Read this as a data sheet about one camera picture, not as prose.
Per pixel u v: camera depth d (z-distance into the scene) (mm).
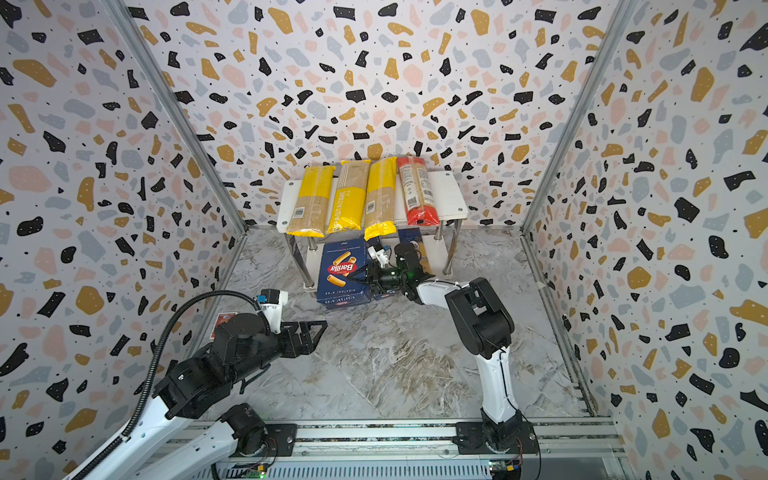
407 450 732
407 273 797
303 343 605
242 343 492
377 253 898
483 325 554
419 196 780
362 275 856
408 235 1088
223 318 945
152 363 457
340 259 887
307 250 1063
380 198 765
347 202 773
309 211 745
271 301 602
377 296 904
